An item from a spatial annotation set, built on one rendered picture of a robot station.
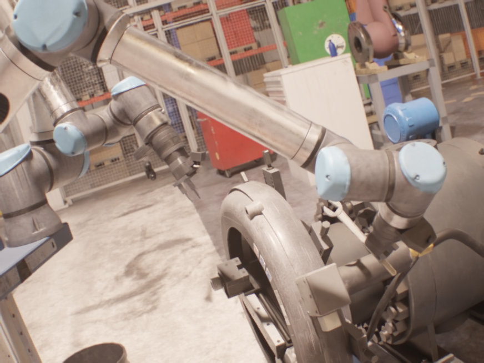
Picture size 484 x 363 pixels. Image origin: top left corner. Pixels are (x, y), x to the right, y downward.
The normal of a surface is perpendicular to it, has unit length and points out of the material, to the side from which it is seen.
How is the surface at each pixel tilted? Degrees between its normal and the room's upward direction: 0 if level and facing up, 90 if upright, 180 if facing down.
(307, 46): 90
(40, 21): 86
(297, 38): 90
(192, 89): 98
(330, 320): 67
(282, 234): 42
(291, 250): 48
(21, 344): 90
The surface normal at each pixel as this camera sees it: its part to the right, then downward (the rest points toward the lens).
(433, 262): 0.25, -0.05
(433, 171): 0.14, -0.52
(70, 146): -0.45, 0.39
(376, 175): 0.04, 0.02
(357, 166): 0.04, -0.26
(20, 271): 0.98, -0.14
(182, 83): -0.08, 0.38
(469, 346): -0.27, -0.94
